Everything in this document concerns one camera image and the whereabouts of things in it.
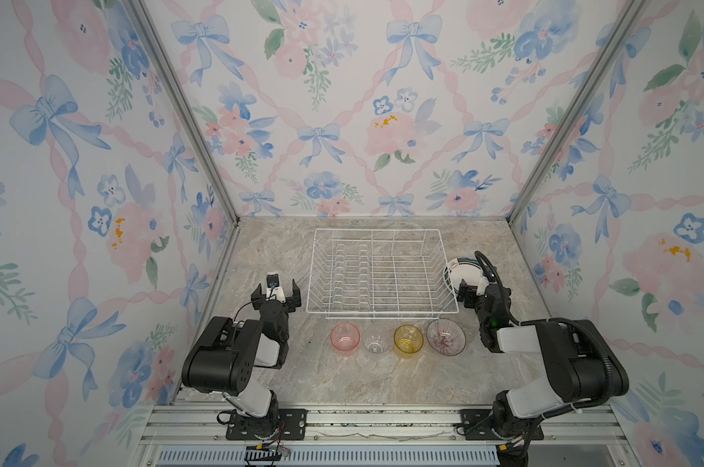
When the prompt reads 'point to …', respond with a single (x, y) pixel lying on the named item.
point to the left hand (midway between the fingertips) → (277, 281)
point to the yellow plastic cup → (407, 341)
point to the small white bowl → (445, 337)
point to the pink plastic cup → (344, 339)
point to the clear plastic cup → (377, 343)
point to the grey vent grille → (335, 457)
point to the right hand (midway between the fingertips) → (478, 280)
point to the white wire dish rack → (370, 273)
